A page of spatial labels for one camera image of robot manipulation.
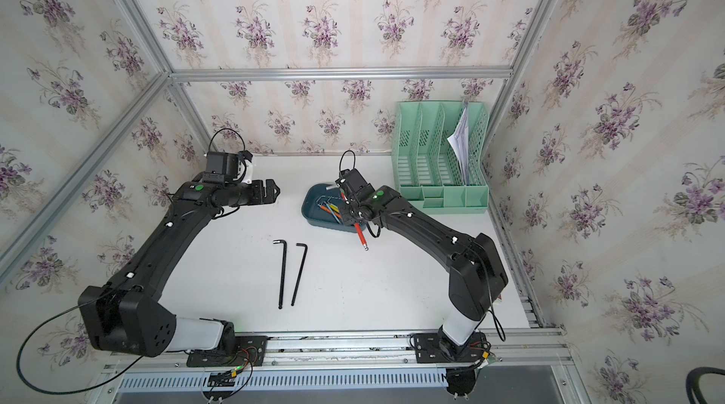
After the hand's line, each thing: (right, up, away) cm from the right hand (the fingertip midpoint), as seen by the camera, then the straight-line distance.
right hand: (351, 209), depth 84 cm
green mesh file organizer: (+37, +20, +34) cm, 54 cm away
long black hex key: (-27, -12, +12) cm, 32 cm away
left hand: (-25, +6, -3) cm, 25 cm away
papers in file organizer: (+34, +22, +4) cm, 41 cm away
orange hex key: (-9, -2, +17) cm, 20 cm away
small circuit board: (-32, -42, -12) cm, 55 cm away
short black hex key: (-16, -20, +4) cm, 26 cm away
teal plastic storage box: (-9, +3, +22) cm, 24 cm away
